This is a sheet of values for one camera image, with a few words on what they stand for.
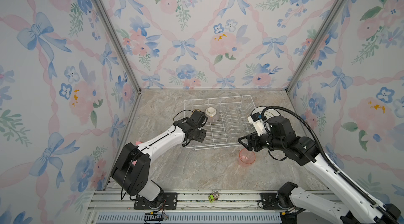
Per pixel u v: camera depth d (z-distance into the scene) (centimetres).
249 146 62
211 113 98
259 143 61
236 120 103
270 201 73
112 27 86
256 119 62
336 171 43
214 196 73
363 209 39
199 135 76
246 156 85
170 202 74
